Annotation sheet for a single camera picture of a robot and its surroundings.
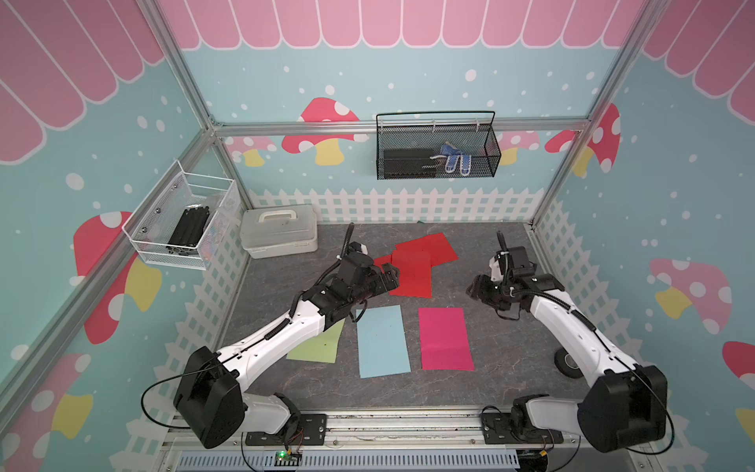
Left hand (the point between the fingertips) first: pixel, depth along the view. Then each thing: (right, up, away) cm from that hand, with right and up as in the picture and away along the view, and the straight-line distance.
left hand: (387, 280), depth 80 cm
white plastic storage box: (-40, +16, +27) cm, 51 cm away
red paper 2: (+21, +9, +33) cm, 40 cm away
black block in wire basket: (-48, +13, -11) cm, 51 cm away
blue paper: (-1, -20, +9) cm, 22 cm away
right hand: (+25, -3, +4) cm, 25 cm away
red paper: (-3, +4, +30) cm, 31 cm away
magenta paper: (+18, -19, +10) cm, 28 cm away
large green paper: (-20, -21, +7) cm, 30 cm away
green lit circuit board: (-25, -44, -8) cm, 51 cm away
